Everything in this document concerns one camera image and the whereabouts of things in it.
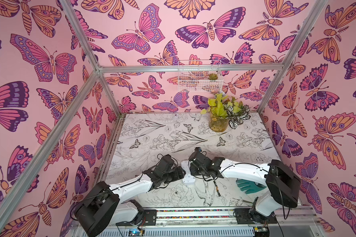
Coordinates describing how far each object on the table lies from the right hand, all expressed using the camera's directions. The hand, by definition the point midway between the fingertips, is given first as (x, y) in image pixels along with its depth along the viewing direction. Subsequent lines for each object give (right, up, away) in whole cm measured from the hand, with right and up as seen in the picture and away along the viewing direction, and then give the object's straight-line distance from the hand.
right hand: (191, 167), depth 86 cm
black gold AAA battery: (+14, -11, -3) cm, 18 cm away
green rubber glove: (+32, -10, -2) cm, 34 cm away
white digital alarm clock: (-2, -5, -4) cm, 7 cm away
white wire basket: (+9, +56, +21) cm, 60 cm away
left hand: (-5, -3, -1) cm, 6 cm away
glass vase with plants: (+23, +34, +12) cm, 43 cm away
